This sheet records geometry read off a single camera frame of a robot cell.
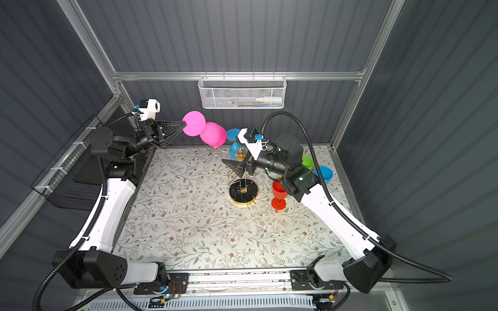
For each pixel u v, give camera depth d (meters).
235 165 0.53
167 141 0.53
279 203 0.94
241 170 0.53
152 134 0.51
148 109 0.54
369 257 0.39
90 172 0.74
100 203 0.45
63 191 0.65
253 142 0.49
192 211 0.94
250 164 0.53
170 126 0.56
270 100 0.87
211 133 0.67
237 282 0.75
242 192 0.98
